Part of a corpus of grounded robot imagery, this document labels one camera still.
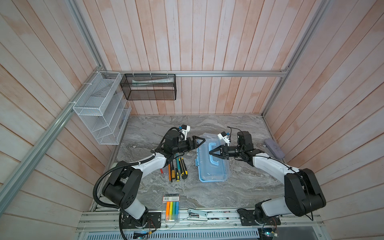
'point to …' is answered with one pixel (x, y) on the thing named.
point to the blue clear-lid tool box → (212, 167)
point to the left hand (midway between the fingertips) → (202, 144)
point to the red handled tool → (161, 171)
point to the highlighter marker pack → (172, 207)
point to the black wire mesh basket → (149, 86)
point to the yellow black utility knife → (183, 171)
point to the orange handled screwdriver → (169, 172)
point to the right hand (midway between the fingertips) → (210, 154)
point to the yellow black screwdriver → (177, 176)
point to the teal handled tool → (178, 161)
